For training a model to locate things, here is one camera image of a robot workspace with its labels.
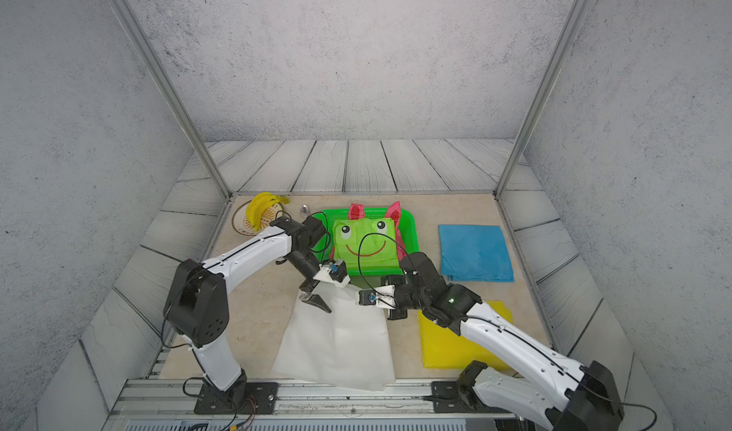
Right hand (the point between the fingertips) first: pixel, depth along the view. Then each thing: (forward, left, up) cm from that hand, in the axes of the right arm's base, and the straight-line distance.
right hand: (372, 291), depth 73 cm
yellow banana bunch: (+41, +45, -11) cm, 62 cm away
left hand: (+3, +9, -6) cm, 11 cm away
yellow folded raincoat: (-8, -19, -19) cm, 28 cm away
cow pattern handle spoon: (+42, +29, -17) cm, 54 cm away
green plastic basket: (+36, +1, -11) cm, 38 cm away
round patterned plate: (+37, +53, -17) cm, 67 cm away
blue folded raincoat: (+23, -34, -17) cm, 45 cm away
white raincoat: (-10, +6, -10) cm, 16 cm away
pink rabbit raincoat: (+35, +7, -10) cm, 37 cm away
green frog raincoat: (+25, +3, -14) cm, 29 cm away
